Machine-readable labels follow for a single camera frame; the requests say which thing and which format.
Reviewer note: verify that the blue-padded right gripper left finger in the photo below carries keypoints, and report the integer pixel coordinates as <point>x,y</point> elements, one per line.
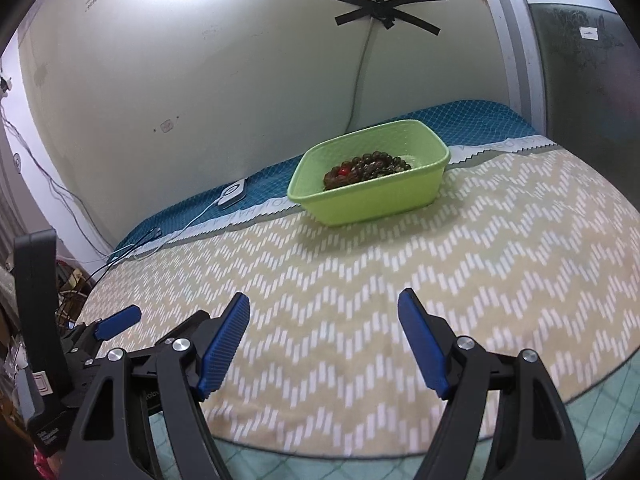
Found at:
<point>184,380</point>

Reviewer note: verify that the green plastic basket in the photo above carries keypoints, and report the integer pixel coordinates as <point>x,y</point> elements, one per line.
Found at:
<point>370,173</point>

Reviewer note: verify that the cluttered wire rack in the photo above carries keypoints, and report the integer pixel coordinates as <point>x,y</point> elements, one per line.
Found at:
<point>74,286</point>

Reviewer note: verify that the beige zigzag blanket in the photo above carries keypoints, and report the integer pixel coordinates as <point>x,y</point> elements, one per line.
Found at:
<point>522,251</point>

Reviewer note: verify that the blue quilted mattress cover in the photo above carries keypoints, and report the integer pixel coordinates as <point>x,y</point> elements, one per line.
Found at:
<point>466,122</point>

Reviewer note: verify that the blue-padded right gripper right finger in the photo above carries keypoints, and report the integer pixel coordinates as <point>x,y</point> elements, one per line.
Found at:
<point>533,438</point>

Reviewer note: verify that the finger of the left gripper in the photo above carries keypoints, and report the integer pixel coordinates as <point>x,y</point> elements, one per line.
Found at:
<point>117,323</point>
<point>178,339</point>

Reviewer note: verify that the black tape cross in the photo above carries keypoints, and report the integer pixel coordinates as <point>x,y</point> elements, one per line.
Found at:
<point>387,12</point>

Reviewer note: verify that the dark frosted sliding door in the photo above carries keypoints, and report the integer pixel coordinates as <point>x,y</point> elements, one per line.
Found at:
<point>574,66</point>

